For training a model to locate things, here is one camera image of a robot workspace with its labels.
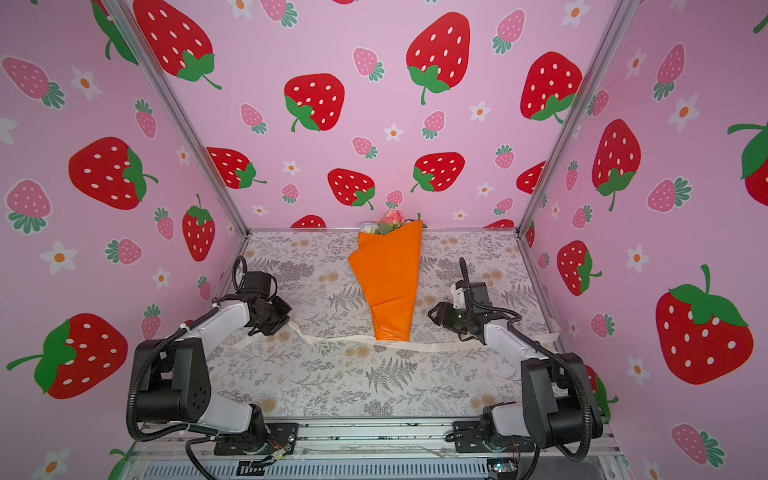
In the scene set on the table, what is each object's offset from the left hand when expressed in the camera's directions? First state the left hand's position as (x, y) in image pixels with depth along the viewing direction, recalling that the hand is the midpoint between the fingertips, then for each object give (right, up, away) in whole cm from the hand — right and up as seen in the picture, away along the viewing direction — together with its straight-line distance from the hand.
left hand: (291, 314), depth 92 cm
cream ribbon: (-2, -6, 0) cm, 7 cm away
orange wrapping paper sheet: (+30, +14, +18) cm, 38 cm away
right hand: (+44, 0, -3) cm, 45 cm away
